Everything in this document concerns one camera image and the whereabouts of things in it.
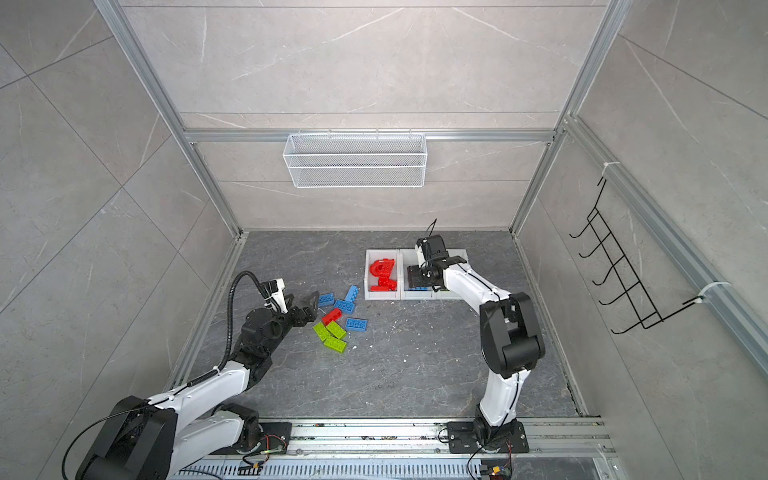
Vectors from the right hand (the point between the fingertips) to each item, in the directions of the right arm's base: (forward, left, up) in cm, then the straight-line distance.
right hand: (417, 273), depth 97 cm
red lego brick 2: (-1, +11, -6) cm, 13 cm away
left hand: (-10, +33, +8) cm, 36 cm away
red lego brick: (+1, +10, -5) cm, 12 cm away
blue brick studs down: (-9, +24, -6) cm, 26 cm away
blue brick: (-15, +20, -7) cm, 26 cm away
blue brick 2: (-4, +22, -5) cm, 23 cm away
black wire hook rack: (-24, -45, +23) cm, 56 cm away
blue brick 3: (-6, +31, -6) cm, 32 cm away
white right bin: (-21, -4, +21) cm, 30 cm away
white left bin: (0, +15, -4) cm, 16 cm away
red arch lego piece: (+6, +12, -4) cm, 14 cm away
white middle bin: (+10, +2, -4) cm, 11 cm away
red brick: (-11, +28, -7) cm, 31 cm away
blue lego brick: (-1, -1, -7) cm, 7 cm away
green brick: (-16, +31, -8) cm, 36 cm away
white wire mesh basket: (+33, +20, +22) cm, 44 cm away
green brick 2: (-17, +26, -6) cm, 32 cm away
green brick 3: (-21, +26, -6) cm, 34 cm away
